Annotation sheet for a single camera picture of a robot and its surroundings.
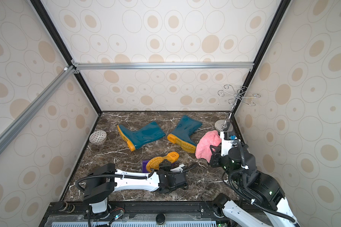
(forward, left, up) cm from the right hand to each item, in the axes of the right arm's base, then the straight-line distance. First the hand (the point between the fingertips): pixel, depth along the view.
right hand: (215, 146), depth 61 cm
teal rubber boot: (+26, +42, -29) cm, 57 cm away
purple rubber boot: (-1, +29, -18) cm, 35 cm away
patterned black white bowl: (+22, +75, -28) cm, 83 cm away
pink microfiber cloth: (-1, +5, -2) cm, 6 cm away
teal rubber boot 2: (+26, +15, -28) cm, 41 cm away
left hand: (+1, +21, -24) cm, 32 cm away
